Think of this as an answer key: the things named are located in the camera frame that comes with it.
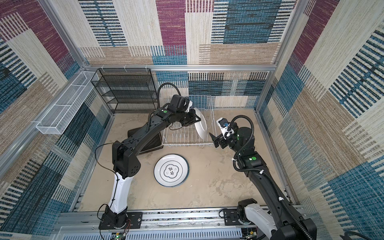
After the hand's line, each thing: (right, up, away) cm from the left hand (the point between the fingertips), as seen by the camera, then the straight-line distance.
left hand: (202, 117), depth 84 cm
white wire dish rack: (-15, -9, -4) cm, 18 cm away
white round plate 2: (-18, -31, +4) cm, 36 cm away
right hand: (+8, -6, -8) cm, 13 cm away
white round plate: (-1, -5, +2) cm, 5 cm away
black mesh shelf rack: (-54, +21, +27) cm, 64 cm away
